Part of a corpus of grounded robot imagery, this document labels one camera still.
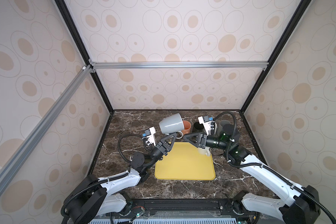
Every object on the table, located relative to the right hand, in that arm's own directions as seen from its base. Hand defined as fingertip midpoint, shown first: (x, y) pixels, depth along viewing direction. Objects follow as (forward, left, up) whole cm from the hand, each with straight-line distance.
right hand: (185, 139), depth 63 cm
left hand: (-1, +3, +4) cm, 5 cm away
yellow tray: (+4, -2, -31) cm, 32 cm away
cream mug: (+9, -16, -27) cm, 32 cm away
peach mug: (+26, -5, -25) cm, 36 cm away
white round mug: (+6, -15, 0) cm, 17 cm away
